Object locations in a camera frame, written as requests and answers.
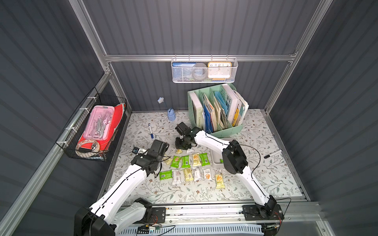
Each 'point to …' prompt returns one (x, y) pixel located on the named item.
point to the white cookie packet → (207, 174)
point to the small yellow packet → (179, 151)
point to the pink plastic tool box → (100, 123)
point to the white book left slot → (197, 110)
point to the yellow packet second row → (188, 174)
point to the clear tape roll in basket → (95, 147)
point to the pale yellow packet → (168, 161)
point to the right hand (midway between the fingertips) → (179, 145)
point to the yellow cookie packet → (196, 161)
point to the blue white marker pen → (151, 134)
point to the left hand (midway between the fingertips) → (158, 153)
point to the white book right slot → (232, 102)
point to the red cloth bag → (119, 109)
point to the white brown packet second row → (176, 177)
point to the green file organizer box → (215, 109)
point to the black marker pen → (273, 154)
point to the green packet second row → (166, 174)
